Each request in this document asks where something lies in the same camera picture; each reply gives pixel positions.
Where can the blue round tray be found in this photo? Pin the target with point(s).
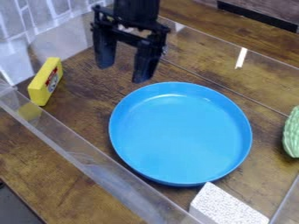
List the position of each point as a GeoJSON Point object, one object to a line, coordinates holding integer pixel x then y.
{"type": "Point", "coordinates": [180, 133]}

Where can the yellow block with label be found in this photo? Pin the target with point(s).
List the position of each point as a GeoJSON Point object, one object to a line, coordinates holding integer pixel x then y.
{"type": "Point", "coordinates": [46, 81]}

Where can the clear acrylic enclosure wall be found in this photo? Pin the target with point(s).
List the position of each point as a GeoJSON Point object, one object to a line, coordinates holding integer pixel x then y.
{"type": "Point", "coordinates": [58, 161]}

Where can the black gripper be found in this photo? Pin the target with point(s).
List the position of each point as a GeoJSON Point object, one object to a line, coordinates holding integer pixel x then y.
{"type": "Point", "coordinates": [135, 14]}

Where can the green textured object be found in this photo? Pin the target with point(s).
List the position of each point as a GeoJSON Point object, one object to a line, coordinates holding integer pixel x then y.
{"type": "Point", "coordinates": [291, 134]}

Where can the black bar on table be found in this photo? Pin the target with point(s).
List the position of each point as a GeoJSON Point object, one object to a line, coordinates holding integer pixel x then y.
{"type": "Point", "coordinates": [277, 22]}

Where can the white speckled foam block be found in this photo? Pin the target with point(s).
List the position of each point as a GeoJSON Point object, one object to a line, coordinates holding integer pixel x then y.
{"type": "Point", "coordinates": [218, 207]}

